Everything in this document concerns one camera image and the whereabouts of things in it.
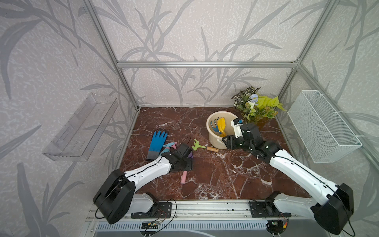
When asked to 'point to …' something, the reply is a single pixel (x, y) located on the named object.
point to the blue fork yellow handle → (215, 128)
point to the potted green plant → (255, 109)
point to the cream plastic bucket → (215, 139)
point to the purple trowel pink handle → (184, 173)
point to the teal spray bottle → (172, 144)
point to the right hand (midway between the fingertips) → (225, 137)
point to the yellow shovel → (221, 124)
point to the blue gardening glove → (156, 145)
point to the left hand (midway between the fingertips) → (190, 165)
